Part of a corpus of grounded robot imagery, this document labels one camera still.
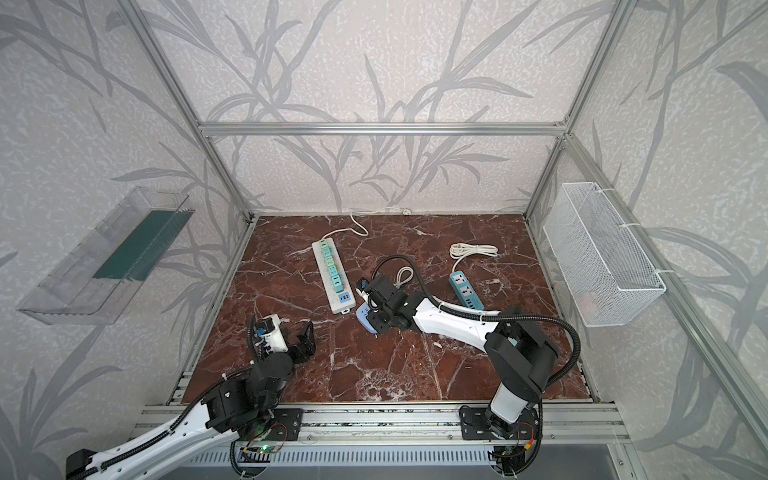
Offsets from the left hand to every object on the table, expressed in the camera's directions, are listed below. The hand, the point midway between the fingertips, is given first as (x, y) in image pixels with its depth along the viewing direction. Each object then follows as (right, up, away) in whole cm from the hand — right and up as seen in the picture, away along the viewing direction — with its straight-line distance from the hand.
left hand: (309, 320), depth 80 cm
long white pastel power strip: (+5, +2, +13) cm, 15 cm away
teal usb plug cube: (-1, +18, +21) cm, 28 cm away
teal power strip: (+45, +5, +16) cm, 48 cm away
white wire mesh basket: (+68, +13, -19) cm, 72 cm away
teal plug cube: (+3, +12, +16) cm, 20 cm away
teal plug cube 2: (+5, +8, +13) cm, 16 cm away
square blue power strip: (+13, -1, +11) cm, 17 cm away
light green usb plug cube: (+1, +15, +19) cm, 24 cm away
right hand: (+18, +3, +7) cm, 19 cm away
